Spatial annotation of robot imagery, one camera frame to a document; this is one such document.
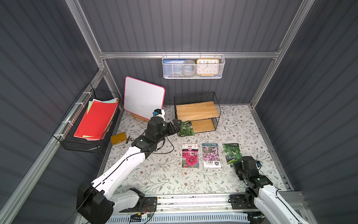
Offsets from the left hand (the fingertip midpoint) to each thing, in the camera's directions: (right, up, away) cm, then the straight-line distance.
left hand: (174, 122), depth 75 cm
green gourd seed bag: (+7, -6, +27) cm, 29 cm away
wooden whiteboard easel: (-33, +3, +34) cm, 47 cm away
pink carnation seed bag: (+9, -23, +16) cm, 29 cm away
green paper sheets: (-37, +12, +5) cm, 39 cm away
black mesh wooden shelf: (+19, +8, +23) cm, 31 cm away
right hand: (+38, -26, +11) cm, 48 cm away
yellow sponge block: (-42, -12, +23) cm, 49 cm away
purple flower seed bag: (+23, -22, +16) cm, 36 cm away
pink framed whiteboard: (-25, +17, +22) cm, 37 cm away
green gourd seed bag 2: (+38, -21, +17) cm, 47 cm away
